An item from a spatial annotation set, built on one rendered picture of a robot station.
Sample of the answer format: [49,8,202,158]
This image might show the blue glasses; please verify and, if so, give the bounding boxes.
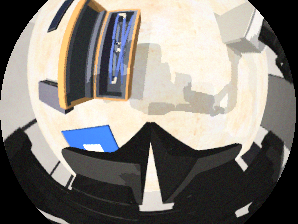
[109,13,133,84]

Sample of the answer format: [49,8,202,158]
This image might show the blue notebook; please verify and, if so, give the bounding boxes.
[61,125,119,152]

